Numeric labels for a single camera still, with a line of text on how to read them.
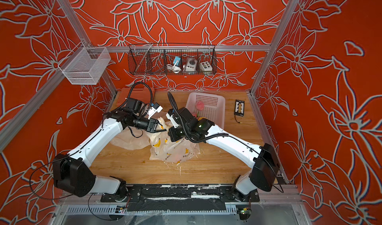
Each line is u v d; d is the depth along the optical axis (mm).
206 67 938
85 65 917
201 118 569
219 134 493
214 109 1068
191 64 913
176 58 834
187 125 558
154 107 697
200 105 1045
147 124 656
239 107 1068
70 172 410
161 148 723
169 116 671
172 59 1000
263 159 406
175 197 729
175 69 854
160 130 690
